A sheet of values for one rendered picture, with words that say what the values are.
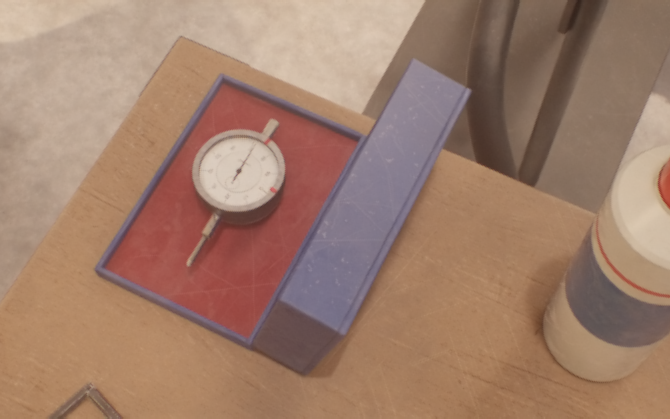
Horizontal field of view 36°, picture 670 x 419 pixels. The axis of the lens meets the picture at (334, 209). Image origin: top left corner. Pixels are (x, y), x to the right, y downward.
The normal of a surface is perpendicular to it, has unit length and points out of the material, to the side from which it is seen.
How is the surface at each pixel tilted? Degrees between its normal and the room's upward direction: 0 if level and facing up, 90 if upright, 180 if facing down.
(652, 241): 42
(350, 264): 13
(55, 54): 0
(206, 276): 0
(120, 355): 0
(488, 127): 54
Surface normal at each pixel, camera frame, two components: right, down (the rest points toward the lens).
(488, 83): 0.04, 0.31
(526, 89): 0.00, -0.43
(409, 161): 0.20, -0.33
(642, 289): -0.47, 0.80
